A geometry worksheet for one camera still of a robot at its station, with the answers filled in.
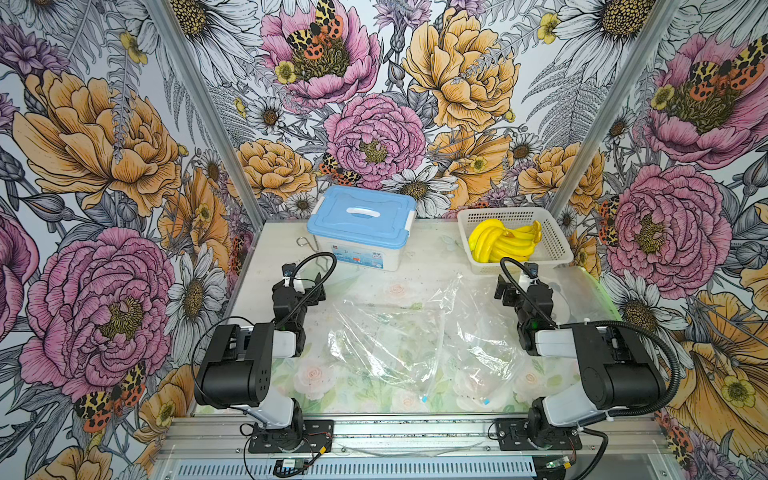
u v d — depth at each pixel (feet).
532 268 2.61
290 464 2.33
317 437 2.44
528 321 2.39
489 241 3.33
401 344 2.94
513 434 2.43
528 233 3.60
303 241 3.79
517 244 3.46
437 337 2.85
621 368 1.52
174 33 2.43
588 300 3.25
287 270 2.61
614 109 2.90
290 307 2.29
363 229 3.19
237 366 1.50
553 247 3.48
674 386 1.38
